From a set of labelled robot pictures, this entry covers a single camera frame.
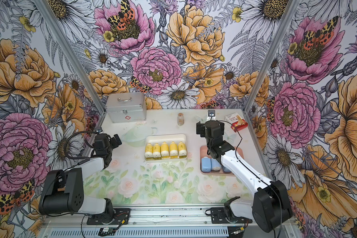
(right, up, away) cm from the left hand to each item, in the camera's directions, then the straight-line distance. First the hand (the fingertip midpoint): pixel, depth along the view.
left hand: (110, 141), depth 93 cm
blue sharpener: (+69, -16, -6) cm, 71 cm away
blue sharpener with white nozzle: (+63, -12, -9) cm, 64 cm away
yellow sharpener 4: (+39, -5, -3) cm, 40 cm away
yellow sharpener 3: (+34, -5, -2) cm, 34 cm away
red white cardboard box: (+84, +12, +16) cm, 86 cm away
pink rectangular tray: (+58, -8, +3) cm, 59 cm away
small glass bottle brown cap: (+43, +14, +18) cm, 48 cm away
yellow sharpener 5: (+44, -6, -3) cm, 45 cm away
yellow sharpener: (+24, -8, -3) cm, 26 cm away
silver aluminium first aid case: (+3, +22, +13) cm, 26 cm away
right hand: (+58, +10, -9) cm, 60 cm away
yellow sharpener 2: (+29, -6, -3) cm, 30 cm away
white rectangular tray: (+23, 0, +15) cm, 28 cm away
